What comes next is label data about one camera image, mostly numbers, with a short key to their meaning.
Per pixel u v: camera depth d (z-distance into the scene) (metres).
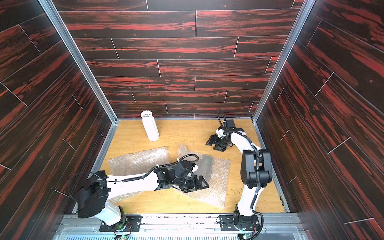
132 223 0.73
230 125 0.78
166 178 0.60
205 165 0.97
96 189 0.49
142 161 0.95
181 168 0.60
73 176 0.83
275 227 0.73
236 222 0.67
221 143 0.83
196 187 0.65
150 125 0.95
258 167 0.58
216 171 0.91
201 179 0.69
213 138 0.84
